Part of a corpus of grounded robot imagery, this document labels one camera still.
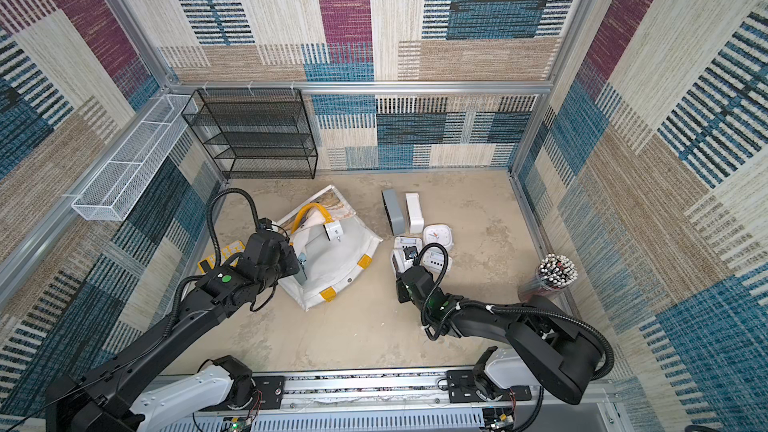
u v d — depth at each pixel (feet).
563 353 1.41
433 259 3.05
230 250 3.21
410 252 2.55
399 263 2.86
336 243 3.26
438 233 3.26
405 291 2.27
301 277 2.85
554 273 2.44
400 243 3.17
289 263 2.30
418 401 2.39
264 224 2.30
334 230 3.14
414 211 3.35
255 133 3.63
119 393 1.31
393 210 3.18
